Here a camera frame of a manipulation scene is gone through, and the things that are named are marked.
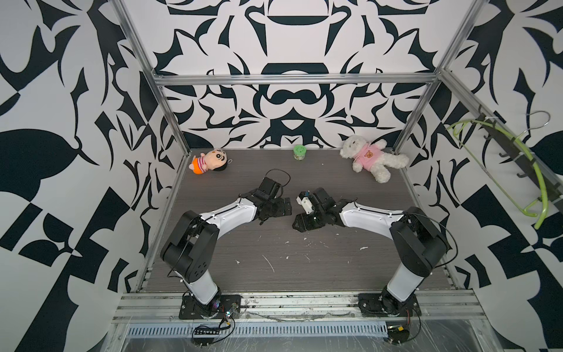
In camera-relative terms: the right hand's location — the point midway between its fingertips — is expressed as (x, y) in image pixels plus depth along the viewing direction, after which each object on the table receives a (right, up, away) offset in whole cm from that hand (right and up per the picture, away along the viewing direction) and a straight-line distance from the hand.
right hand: (297, 221), depth 90 cm
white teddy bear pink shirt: (+37, +27, +18) cm, 49 cm away
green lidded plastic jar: (+3, +30, +24) cm, 38 cm away
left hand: (-6, +6, +2) cm, 9 cm away
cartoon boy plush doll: (-38, +26, +15) cm, 48 cm away
